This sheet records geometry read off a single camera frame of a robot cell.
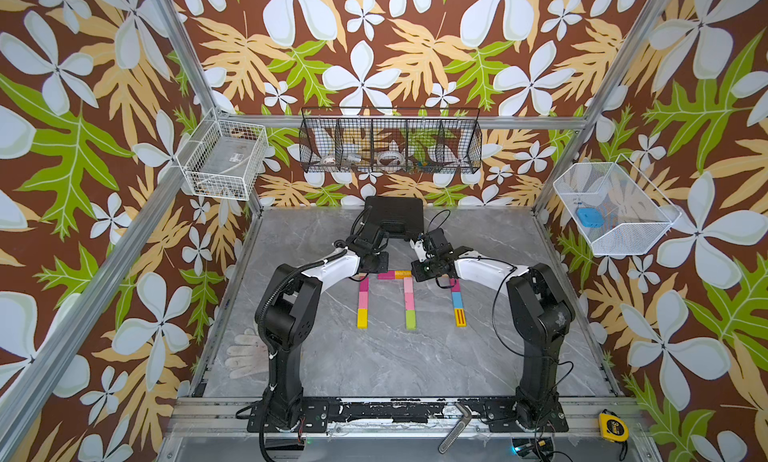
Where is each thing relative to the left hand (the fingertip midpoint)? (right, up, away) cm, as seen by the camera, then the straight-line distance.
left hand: (383, 259), depth 98 cm
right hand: (+10, -3, 0) cm, 10 cm away
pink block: (+8, -13, -4) cm, 16 cm away
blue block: (+24, -13, -4) cm, 28 cm away
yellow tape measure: (+55, -39, -28) cm, 73 cm away
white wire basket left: (-47, +30, -13) cm, 57 cm away
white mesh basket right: (+66, +15, -15) cm, 69 cm away
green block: (+8, -18, -8) cm, 21 cm away
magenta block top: (+2, -6, +2) cm, 6 cm away
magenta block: (-7, -9, 0) cm, 11 cm away
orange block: (+6, -5, +1) cm, 8 cm away
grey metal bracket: (+18, -41, -26) cm, 51 cm away
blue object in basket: (+57, +13, -17) cm, 61 cm away
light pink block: (-7, -13, -3) cm, 15 cm away
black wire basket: (+2, +40, 0) cm, 40 cm away
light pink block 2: (+8, -8, -2) cm, 12 cm away
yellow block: (-7, -18, -7) cm, 20 cm away
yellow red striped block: (+24, -18, -7) cm, 30 cm away
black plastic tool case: (+6, +15, +14) cm, 21 cm away
